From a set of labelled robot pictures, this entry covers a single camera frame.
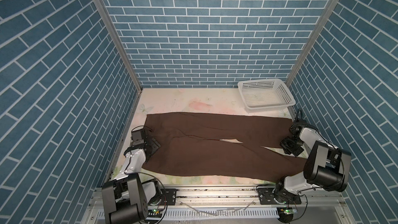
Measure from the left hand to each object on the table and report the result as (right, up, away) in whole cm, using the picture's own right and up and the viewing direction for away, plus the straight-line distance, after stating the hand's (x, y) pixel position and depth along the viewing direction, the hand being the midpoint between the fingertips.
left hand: (153, 146), depth 89 cm
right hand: (+76, -1, 0) cm, 76 cm away
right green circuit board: (+69, -25, -18) cm, 75 cm away
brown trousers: (+24, +2, +1) cm, 24 cm away
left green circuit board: (+6, -27, -17) cm, 32 cm away
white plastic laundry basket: (+76, +31, +30) cm, 88 cm away
